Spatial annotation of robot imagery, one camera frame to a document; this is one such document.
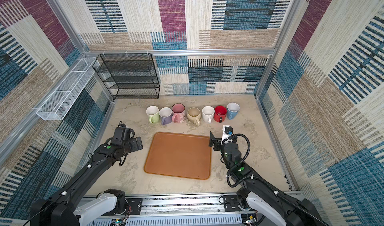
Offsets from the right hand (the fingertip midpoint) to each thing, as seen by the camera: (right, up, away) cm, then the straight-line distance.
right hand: (219, 133), depth 81 cm
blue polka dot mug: (+14, +13, +23) cm, 30 cm away
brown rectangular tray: (-22, -14, +9) cm, 28 cm away
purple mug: (-33, +9, +24) cm, 42 cm away
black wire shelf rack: (-61, +37, +28) cm, 76 cm away
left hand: (-47, -5, +2) cm, 47 cm away
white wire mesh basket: (-78, +13, -11) cm, 80 cm away
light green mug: (-41, +11, +20) cm, 47 cm away
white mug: (-5, +10, +19) cm, 22 cm away
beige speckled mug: (-14, +9, +22) cm, 28 cm away
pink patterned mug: (-23, +9, +16) cm, 29 cm away
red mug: (+4, +10, +24) cm, 26 cm away
